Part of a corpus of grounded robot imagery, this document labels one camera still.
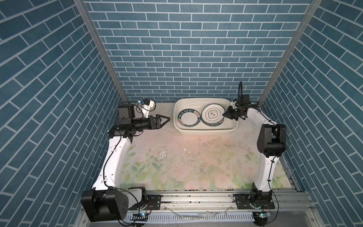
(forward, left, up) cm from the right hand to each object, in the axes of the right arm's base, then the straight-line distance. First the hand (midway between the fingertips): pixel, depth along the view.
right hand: (224, 114), depth 100 cm
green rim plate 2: (-4, +6, -8) cm, 11 cm away
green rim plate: (+2, +26, -9) cm, 27 cm away
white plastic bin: (-3, -5, -10) cm, 12 cm away
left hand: (-25, +34, +20) cm, 47 cm away
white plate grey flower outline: (+3, +8, -3) cm, 9 cm away
